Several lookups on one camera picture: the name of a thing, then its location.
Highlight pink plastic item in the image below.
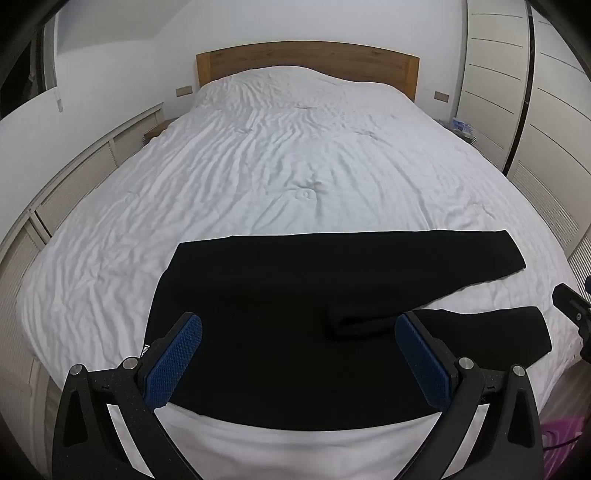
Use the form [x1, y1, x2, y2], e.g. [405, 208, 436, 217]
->
[539, 414, 588, 480]

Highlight dark window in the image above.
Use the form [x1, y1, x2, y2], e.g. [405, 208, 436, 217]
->
[4, 11, 61, 112]

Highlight wooden headboard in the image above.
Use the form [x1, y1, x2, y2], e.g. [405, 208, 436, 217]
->
[196, 41, 421, 102]

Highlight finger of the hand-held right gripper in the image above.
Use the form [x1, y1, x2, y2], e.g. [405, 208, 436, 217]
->
[553, 276, 591, 361]

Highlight black pants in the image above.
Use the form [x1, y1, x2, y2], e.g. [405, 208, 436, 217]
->
[137, 229, 553, 432]

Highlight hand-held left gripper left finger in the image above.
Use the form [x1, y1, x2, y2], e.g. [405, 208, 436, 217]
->
[53, 312, 204, 480]

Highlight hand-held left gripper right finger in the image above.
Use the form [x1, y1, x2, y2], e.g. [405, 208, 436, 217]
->
[394, 311, 544, 480]

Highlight black cable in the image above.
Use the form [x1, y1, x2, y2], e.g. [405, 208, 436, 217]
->
[541, 429, 583, 453]

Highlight bed with white duvet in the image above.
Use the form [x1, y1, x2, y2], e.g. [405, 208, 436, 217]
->
[16, 65, 585, 480]

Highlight wooden nightstand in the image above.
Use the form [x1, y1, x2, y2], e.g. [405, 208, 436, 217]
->
[148, 117, 178, 139]

